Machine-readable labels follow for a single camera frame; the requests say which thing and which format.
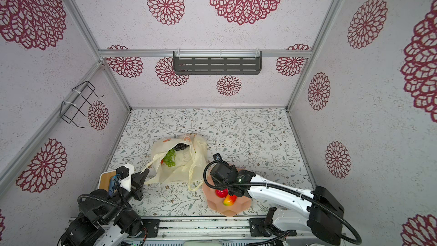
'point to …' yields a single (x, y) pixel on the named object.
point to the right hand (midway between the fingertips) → (220, 173)
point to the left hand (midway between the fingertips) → (148, 172)
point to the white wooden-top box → (106, 181)
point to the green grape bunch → (169, 159)
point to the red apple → (221, 193)
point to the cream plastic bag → (189, 162)
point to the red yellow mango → (229, 200)
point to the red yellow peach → (161, 161)
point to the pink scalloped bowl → (217, 203)
